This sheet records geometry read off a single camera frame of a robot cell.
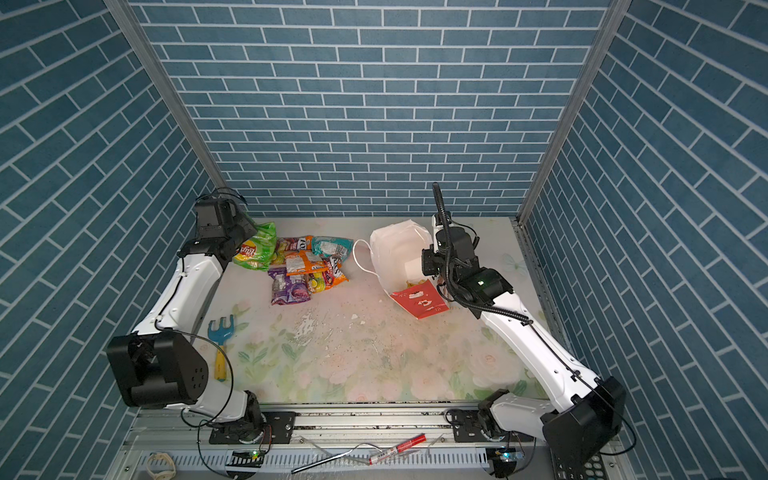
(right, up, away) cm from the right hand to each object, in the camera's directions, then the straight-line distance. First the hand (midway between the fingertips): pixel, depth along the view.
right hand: (429, 242), depth 76 cm
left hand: (-51, +6, +8) cm, 52 cm away
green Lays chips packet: (-51, -3, +13) cm, 52 cm away
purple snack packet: (-44, -15, +20) cm, 51 cm away
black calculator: (+31, -52, -8) cm, 61 cm away
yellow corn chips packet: (-4, -13, +18) cm, 23 cm away
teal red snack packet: (-30, -3, +28) cm, 41 cm away
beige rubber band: (-61, -53, -9) cm, 81 cm away
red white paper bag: (-8, -3, +14) cm, 16 cm away
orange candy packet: (-49, -1, +32) cm, 58 cm away
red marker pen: (-4, -48, -5) cm, 49 cm away
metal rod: (-26, -52, -7) cm, 58 cm away
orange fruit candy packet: (-30, -11, +23) cm, 40 cm away
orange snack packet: (-40, -6, +23) cm, 46 cm away
